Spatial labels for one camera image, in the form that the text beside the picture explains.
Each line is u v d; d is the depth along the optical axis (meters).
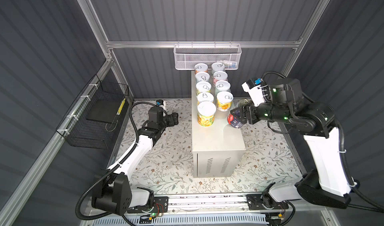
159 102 0.73
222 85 0.71
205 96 0.67
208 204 0.76
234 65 0.89
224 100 0.65
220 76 0.76
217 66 0.81
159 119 0.67
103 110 0.77
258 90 0.47
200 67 0.81
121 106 0.80
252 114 0.47
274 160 0.89
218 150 0.56
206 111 0.58
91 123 0.72
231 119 0.57
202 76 0.75
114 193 0.41
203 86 0.71
